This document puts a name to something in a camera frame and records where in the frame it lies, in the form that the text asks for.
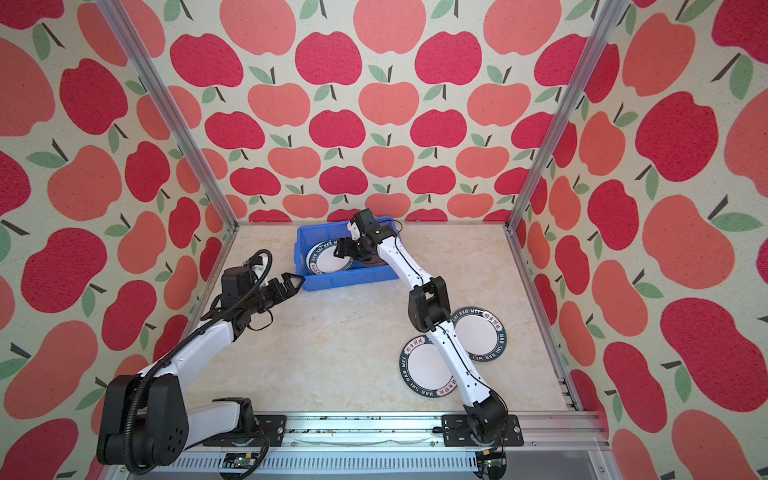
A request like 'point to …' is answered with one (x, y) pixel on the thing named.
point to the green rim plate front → (423, 368)
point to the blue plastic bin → (307, 234)
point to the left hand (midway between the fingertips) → (299, 284)
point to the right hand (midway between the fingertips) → (347, 252)
